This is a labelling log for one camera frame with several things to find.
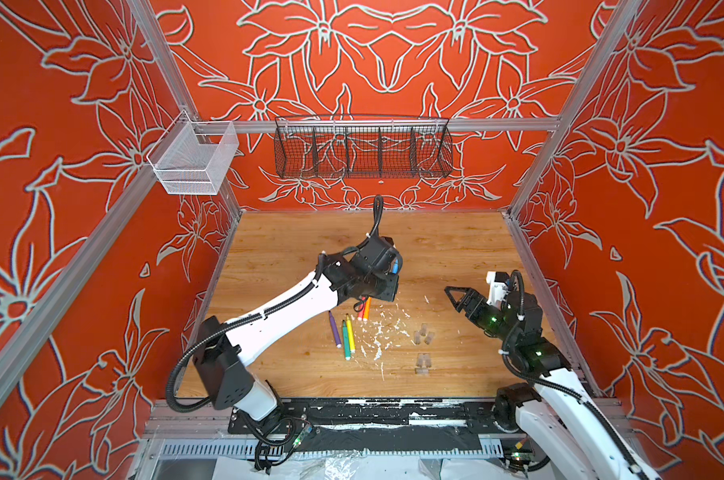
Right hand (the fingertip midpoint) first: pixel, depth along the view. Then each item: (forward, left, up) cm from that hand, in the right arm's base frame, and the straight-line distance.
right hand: (448, 294), depth 76 cm
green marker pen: (-8, +27, -16) cm, 33 cm away
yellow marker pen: (-6, +26, -16) cm, 31 cm away
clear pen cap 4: (-11, +5, -17) cm, 21 cm away
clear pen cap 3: (-4, +6, -18) cm, 20 cm away
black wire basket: (+52, +24, +12) cm, 58 cm away
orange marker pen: (+4, +21, -17) cm, 27 cm away
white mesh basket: (+45, +77, +13) cm, 91 cm away
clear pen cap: (-3, +4, -17) cm, 18 cm away
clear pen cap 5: (-14, +7, -17) cm, 23 cm away
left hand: (+2, +14, +3) cm, 15 cm away
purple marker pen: (-2, +31, -16) cm, 35 cm away
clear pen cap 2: (-6, +3, -17) cm, 18 cm away
